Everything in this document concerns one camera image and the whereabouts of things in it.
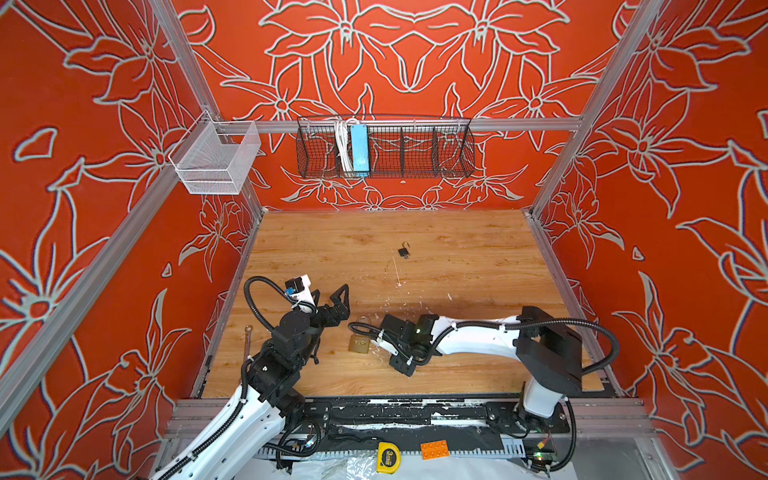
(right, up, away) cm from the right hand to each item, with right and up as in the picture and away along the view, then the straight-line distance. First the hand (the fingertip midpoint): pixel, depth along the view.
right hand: (395, 359), depth 83 cm
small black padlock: (+5, +29, +24) cm, 38 cm away
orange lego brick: (+9, -15, -15) cm, 23 cm away
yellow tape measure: (-2, -16, -16) cm, 23 cm away
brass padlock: (-10, +4, +1) cm, 11 cm away
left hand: (-16, +22, -9) cm, 29 cm away
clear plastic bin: (-58, +60, +10) cm, 84 cm away
